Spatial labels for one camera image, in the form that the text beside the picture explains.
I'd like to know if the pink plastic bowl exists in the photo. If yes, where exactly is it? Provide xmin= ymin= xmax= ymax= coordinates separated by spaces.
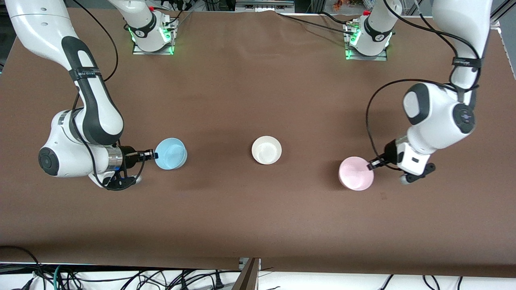
xmin=338 ymin=156 xmax=375 ymax=191

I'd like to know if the light blue plastic bowl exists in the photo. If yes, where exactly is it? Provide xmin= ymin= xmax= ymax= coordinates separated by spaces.
xmin=154 ymin=137 xmax=188 ymax=170

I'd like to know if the white plastic bowl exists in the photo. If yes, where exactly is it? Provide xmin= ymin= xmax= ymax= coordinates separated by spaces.
xmin=252 ymin=136 xmax=283 ymax=165

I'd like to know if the brown table cover sheet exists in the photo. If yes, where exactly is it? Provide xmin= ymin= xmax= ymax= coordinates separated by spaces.
xmin=0 ymin=7 xmax=516 ymax=278

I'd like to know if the orange background object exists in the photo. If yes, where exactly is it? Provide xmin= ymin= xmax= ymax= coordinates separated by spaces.
xmin=333 ymin=0 xmax=364 ymax=11

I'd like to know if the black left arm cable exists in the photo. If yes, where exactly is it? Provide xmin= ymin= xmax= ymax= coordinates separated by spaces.
xmin=365 ymin=0 xmax=484 ymax=170

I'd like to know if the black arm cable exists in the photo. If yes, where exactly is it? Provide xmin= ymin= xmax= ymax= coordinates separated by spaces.
xmin=365 ymin=0 xmax=484 ymax=170
xmin=71 ymin=0 xmax=146 ymax=190

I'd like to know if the black cable strap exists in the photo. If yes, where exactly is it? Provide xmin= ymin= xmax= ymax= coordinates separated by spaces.
xmin=69 ymin=68 xmax=102 ymax=83
xmin=451 ymin=57 xmax=483 ymax=68

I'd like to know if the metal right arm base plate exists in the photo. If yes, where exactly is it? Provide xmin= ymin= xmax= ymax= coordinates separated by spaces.
xmin=132 ymin=16 xmax=175 ymax=56

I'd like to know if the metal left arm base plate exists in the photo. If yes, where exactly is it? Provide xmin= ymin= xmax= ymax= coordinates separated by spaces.
xmin=343 ymin=20 xmax=389 ymax=62

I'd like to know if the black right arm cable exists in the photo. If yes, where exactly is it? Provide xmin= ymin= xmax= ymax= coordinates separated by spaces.
xmin=71 ymin=0 xmax=146 ymax=190

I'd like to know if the black base cable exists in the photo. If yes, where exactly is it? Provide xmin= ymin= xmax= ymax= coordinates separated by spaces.
xmin=320 ymin=11 xmax=355 ymax=27
xmin=275 ymin=11 xmax=357 ymax=37

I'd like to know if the aluminium frame post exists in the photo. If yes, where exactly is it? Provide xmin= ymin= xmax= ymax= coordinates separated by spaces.
xmin=232 ymin=258 xmax=261 ymax=290

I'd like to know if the aluminium frame profile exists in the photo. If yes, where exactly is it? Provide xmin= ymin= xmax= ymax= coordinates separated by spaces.
xmin=235 ymin=0 xmax=295 ymax=13

